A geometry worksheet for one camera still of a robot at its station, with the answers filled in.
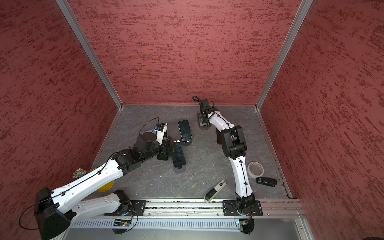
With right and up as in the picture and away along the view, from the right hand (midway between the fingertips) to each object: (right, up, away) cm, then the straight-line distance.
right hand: (204, 120), depth 106 cm
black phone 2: (-13, -7, -11) cm, 18 cm away
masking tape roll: (+30, -30, -17) cm, 46 cm away
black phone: (-16, -21, -23) cm, 35 cm away
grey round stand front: (-15, -29, -19) cm, 38 cm away
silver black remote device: (+3, -38, -31) cm, 49 cm away
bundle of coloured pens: (-61, -25, -37) cm, 76 cm away
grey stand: (0, -5, +1) cm, 5 cm away
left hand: (-19, -12, -30) cm, 37 cm away
